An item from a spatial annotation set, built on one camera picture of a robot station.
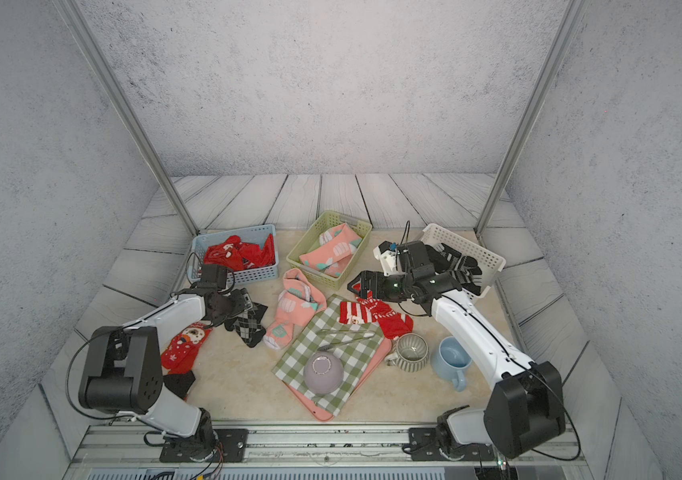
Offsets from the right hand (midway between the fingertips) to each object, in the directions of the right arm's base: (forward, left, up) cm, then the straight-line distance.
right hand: (363, 288), depth 78 cm
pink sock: (+5, +19, -16) cm, 25 cm away
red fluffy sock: (+23, +42, -14) cm, 50 cm away
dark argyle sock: (0, +36, -19) cm, 40 cm away
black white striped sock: (+17, -34, -15) cm, 41 cm away
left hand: (+5, +36, -16) cm, 40 cm away
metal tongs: (-4, +8, -20) cm, 22 cm away
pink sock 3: (+22, +8, -19) cm, 30 cm away
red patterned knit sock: (+1, -9, -21) cm, 23 cm away
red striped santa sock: (+4, +4, -19) cm, 20 cm away
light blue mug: (-11, -25, -20) cm, 34 cm away
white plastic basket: (+23, -44, -18) cm, 53 cm away
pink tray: (-19, +1, -22) cm, 29 cm away
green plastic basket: (+32, +19, -15) cm, 40 cm away
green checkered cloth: (-6, +3, -20) cm, 21 cm away
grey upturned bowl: (-16, +10, -15) cm, 25 cm away
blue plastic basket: (+34, +40, -14) cm, 54 cm away
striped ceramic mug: (-8, -14, -21) cm, 27 cm away
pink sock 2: (+28, +10, -18) cm, 35 cm away
